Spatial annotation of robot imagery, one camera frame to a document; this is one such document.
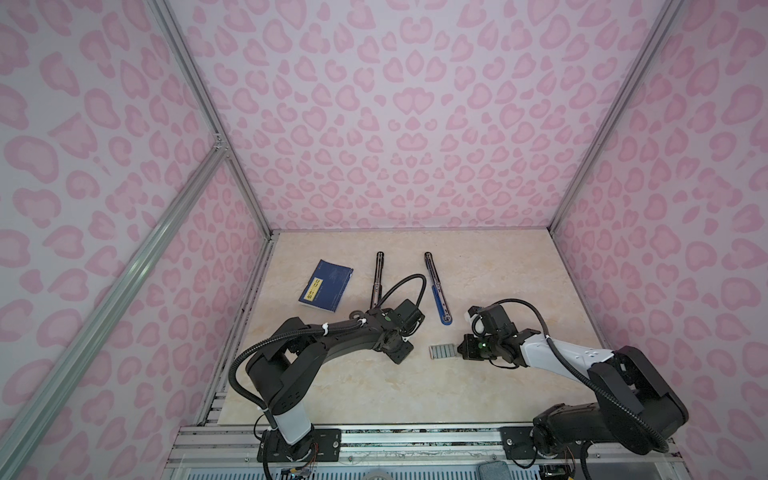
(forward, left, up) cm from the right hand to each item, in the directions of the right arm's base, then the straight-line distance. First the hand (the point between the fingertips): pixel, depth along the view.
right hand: (459, 347), depth 88 cm
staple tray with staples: (-1, +5, -1) cm, 5 cm away
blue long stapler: (+18, +4, -1) cm, 19 cm away
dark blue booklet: (+22, +43, -2) cm, 49 cm away
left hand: (+1, +17, 0) cm, 17 cm away
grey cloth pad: (-29, -4, +2) cm, 30 cm away
